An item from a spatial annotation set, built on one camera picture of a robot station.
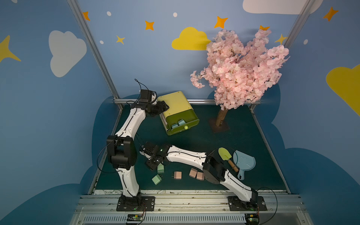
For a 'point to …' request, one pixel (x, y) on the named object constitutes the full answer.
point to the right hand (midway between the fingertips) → (151, 162)
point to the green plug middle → (160, 168)
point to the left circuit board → (134, 218)
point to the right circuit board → (252, 219)
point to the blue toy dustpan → (244, 161)
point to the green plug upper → (160, 165)
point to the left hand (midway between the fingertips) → (164, 107)
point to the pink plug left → (177, 175)
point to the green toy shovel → (225, 156)
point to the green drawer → (189, 117)
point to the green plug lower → (157, 179)
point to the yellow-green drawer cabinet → (177, 102)
